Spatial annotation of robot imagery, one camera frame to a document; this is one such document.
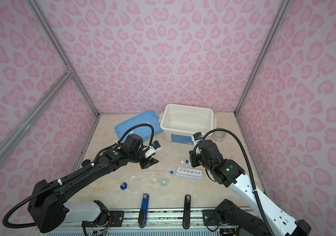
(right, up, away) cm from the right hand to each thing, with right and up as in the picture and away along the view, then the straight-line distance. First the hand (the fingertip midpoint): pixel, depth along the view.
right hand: (191, 151), depth 72 cm
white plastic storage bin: (-4, +15, +38) cm, 41 cm away
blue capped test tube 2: (-10, -15, +16) cm, 24 cm away
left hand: (-18, -2, +6) cm, 19 cm away
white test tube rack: (0, -14, +12) cm, 19 cm away
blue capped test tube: (-2, -7, +4) cm, 8 cm away
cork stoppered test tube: (-4, -12, +12) cm, 18 cm away
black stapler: (-2, -30, 0) cm, 30 cm away
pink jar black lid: (-61, -9, +16) cm, 64 cm away
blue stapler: (-24, -32, +1) cm, 40 cm away
